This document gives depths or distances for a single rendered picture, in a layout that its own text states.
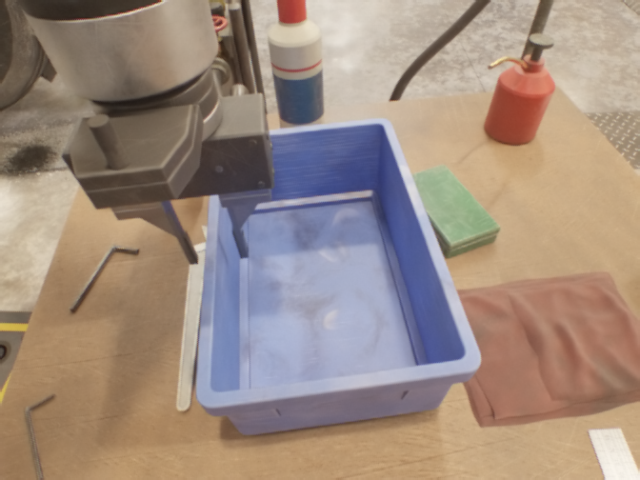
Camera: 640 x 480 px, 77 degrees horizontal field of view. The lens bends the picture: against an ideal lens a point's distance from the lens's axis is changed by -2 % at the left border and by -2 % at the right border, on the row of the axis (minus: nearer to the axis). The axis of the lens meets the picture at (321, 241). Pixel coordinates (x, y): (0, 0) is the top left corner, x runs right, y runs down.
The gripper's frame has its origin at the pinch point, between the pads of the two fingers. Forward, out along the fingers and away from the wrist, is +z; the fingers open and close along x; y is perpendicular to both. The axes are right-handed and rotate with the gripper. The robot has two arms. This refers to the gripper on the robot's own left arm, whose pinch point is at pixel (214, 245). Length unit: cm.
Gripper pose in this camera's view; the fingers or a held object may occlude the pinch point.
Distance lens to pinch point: 38.5
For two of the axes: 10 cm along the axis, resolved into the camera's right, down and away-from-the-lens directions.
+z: 0.4, 6.3, 7.8
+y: -1.2, -7.7, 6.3
